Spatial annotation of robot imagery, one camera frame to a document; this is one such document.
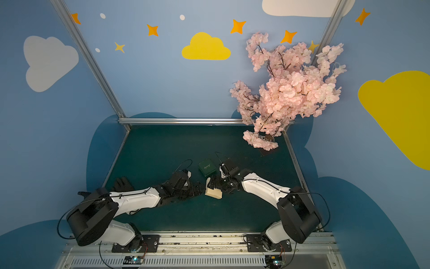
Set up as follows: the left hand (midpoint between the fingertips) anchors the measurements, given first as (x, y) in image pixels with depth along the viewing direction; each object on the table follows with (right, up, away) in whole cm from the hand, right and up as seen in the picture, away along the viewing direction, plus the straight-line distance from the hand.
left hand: (204, 191), depth 86 cm
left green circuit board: (-29, -25, -15) cm, 41 cm away
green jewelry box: (+1, +11, +12) cm, 16 cm away
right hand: (+6, +3, 0) cm, 7 cm away
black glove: (-46, +2, +5) cm, 46 cm away
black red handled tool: (-51, +3, -13) cm, 53 cm away
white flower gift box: (+6, -1, -1) cm, 7 cm away
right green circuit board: (+32, -26, -15) cm, 43 cm away
